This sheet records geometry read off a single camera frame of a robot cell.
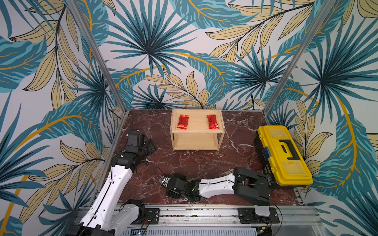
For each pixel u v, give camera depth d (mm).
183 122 840
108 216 405
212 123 822
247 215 734
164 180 701
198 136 1027
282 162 749
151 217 718
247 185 515
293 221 751
